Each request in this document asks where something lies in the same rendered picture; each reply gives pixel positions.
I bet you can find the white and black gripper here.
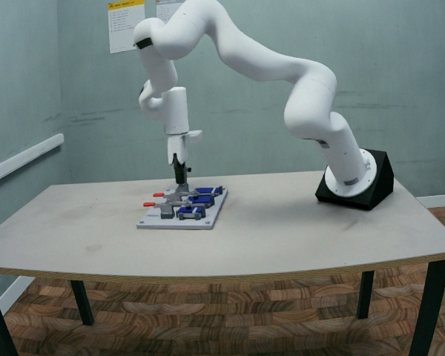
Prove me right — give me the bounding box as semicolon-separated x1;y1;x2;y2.
166;134;188;184

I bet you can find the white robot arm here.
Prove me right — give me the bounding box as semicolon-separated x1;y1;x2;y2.
133;0;377;197

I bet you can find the blue plate with white stripe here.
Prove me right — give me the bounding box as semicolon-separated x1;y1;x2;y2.
196;188;220;195

